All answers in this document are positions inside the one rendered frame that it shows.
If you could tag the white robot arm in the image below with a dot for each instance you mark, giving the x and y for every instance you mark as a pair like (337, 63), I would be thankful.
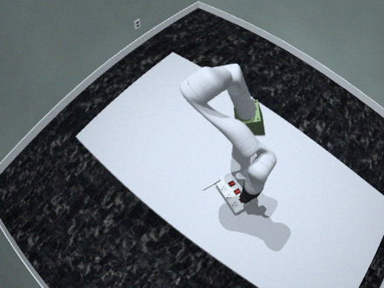
(204, 85)

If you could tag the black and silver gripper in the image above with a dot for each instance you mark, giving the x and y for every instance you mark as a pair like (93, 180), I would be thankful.
(248, 192)

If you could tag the white power strip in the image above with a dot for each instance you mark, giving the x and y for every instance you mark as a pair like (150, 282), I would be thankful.
(230, 193)

